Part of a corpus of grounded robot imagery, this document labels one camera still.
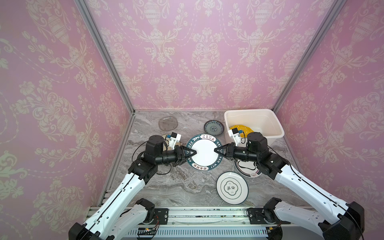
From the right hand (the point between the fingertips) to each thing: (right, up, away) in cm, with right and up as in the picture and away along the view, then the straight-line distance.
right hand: (215, 150), depth 68 cm
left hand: (-9, -2, -3) cm, 10 cm away
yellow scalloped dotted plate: (+12, +9, -1) cm, 16 cm away
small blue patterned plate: (+5, +10, +41) cm, 43 cm away
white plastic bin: (+38, +14, +35) cm, 54 cm away
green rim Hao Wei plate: (-4, -3, -1) cm, 6 cm away
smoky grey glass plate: (-31, +13, +46) cm, 57 cm away
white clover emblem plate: (+11, -23, +15) cm, 30 cm away
